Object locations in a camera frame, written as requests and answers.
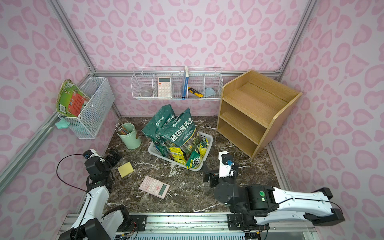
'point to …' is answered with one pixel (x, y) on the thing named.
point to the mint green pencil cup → (130, 139)
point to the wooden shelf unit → (252, 110)
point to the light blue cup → (210, 91)
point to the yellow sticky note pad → (125, 169)
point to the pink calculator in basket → (164, 87)
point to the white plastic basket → (202, 136)
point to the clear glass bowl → (145, 93)
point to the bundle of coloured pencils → (121, 129)
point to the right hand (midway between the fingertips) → (212, 163)
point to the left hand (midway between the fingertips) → (109, 151)
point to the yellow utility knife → (195, 92)
